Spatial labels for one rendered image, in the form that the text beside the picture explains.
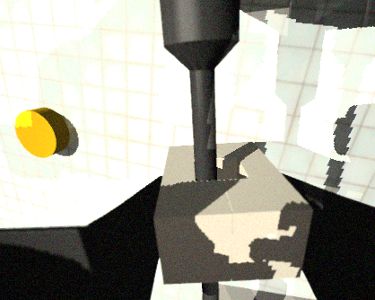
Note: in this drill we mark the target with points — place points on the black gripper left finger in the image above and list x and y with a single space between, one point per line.
114 257

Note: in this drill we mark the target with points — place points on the short yellow cylinder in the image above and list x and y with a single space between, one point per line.
43 132

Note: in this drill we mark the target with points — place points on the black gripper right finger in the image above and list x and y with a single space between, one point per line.
339 260

